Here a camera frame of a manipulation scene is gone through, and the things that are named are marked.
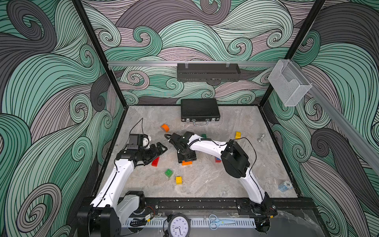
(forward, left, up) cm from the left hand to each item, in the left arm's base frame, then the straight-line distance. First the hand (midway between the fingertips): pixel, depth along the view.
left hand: (161, 151), depth 80 cm
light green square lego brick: (-9, -4, -9) cm, 13 cm away
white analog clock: (-33, -11, -10) cm, 36 cm away
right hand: (-2, -12, -12) cm, 17 cm away
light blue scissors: (-31, -28, -12) cm, 43 cm away
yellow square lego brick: (-13, -10, -10) cm, 19 cm away
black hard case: (+38, -24, -8) cm, 46 cm away
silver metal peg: (+15, -64, -11) cm, 67 cm away
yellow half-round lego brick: (+19, -50, -12) cm, 55 cm away
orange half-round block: (+26, +2, -13) cm, 29 cm away
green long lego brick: (+18, -26, -12) cm, 34 cm away
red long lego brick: (-2, +5, -12) cm, 13 cm away
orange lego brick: (-2, -15, -11) cm, 18 cm away
